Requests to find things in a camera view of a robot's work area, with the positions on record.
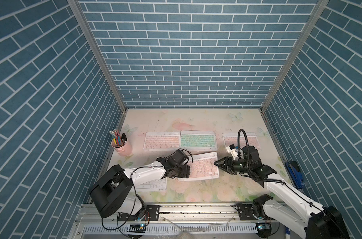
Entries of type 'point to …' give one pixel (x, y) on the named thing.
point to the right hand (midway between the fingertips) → (217, 166)
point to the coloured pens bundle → (119, 141)
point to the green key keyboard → (198, 140)
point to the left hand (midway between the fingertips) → (189, 175)
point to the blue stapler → (294, 170)
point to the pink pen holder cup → (125, 150)
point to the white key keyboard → (156, 185)
